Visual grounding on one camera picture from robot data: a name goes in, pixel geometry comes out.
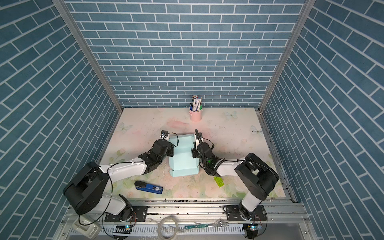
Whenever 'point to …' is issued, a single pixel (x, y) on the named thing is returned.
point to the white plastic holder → (91, 230)
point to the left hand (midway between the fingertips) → (172, 143)
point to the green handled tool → (196, 226)
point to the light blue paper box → (181, 163)
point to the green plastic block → (219, 181)
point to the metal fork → (217, 223)
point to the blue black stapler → (143, 186)
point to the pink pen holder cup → (195, 116)
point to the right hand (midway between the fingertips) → (193, 141)
